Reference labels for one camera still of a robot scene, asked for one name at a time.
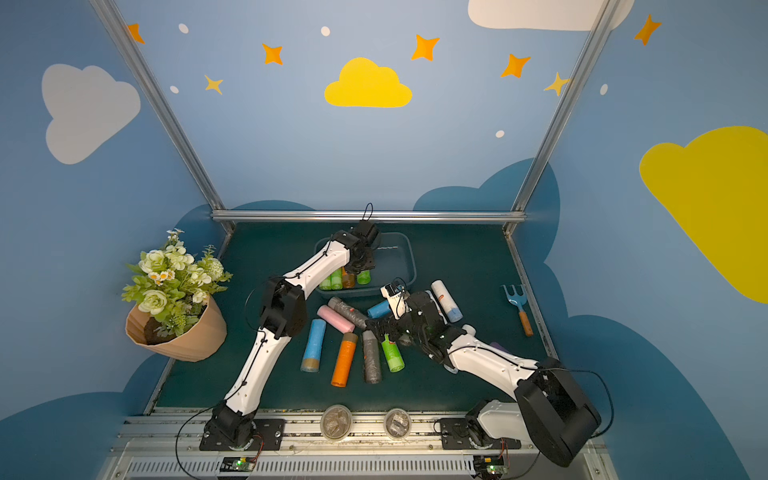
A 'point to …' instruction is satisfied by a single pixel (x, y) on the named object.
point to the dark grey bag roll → (349, 312)
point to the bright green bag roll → (393, 355)
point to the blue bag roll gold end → (311, 358)
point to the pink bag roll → (336, 319)
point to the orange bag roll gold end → (348, 279)
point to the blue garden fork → (520, 300)
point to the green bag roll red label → (364, 277)
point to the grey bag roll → (372, 357)
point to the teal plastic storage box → (395, 258)
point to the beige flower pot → (196, 344)
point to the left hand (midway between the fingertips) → (371, 262)
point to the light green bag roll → (336, 280)
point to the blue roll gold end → (379, 310)
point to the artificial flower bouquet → (168, 286)
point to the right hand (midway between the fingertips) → (384, 310)
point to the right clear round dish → (397, 423)
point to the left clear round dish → (336, 422)
